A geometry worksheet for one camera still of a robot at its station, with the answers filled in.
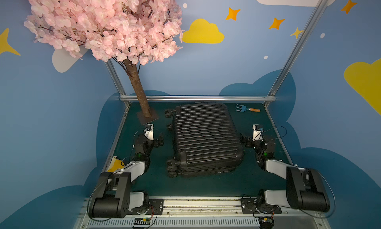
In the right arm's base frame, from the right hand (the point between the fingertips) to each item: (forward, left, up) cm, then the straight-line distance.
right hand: (250, 131), depth 91 cm
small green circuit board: (-49, +59, -13) cm, 78 cm away
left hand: (-5, +59, +3) cm, 60 cm away
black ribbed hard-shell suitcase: (-14, +29, +10) cm, 33 cm away
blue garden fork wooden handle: (+30, -4, -11) cm, 33 cm away
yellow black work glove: (-24, +80, -8) cm, 84 cm away
